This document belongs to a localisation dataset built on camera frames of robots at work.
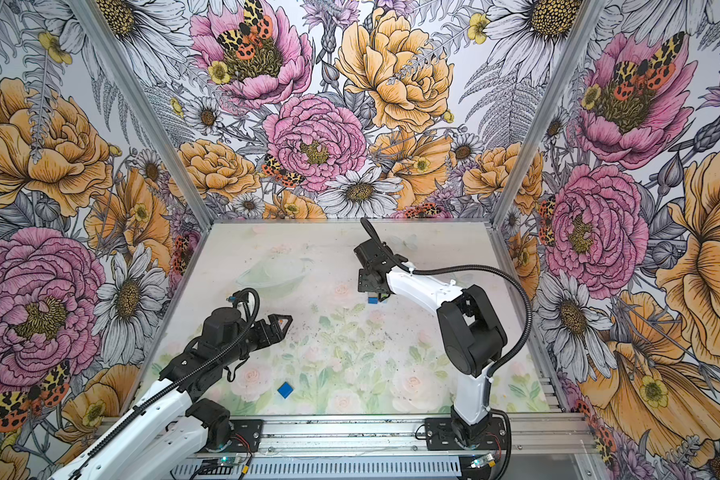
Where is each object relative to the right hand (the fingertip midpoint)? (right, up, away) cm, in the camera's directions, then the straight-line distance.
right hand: (377, 290), depth 93 cm
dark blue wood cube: (-1, -4, +5) cm, 7 cm away
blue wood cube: (-25, -25, -12) cm, 37 cm away
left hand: (-26, -9, -13) cm, 30 cm away
